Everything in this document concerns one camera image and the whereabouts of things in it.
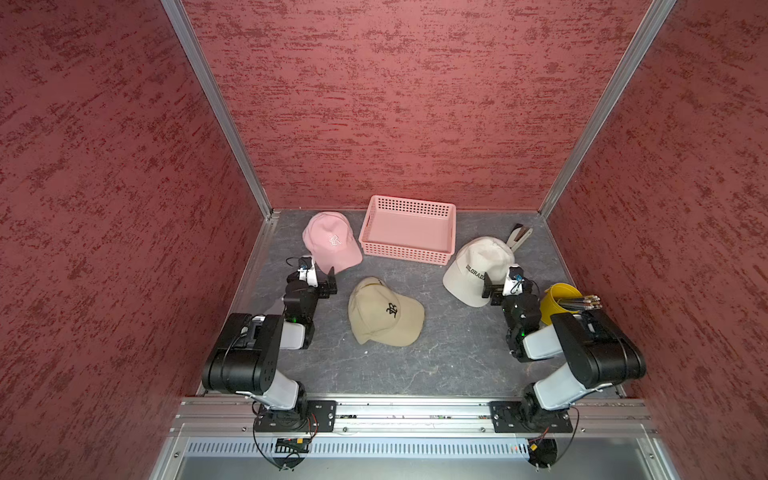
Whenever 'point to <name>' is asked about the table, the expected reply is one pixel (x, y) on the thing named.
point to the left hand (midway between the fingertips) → (318, 272)
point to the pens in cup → (587, 302)
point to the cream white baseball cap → (464, 275)
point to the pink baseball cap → (331, 239)
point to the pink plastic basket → (412, 228)
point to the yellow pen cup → (549, 305)
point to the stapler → (517, 236)
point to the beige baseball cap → (377, 313)
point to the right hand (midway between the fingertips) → (499, 275)
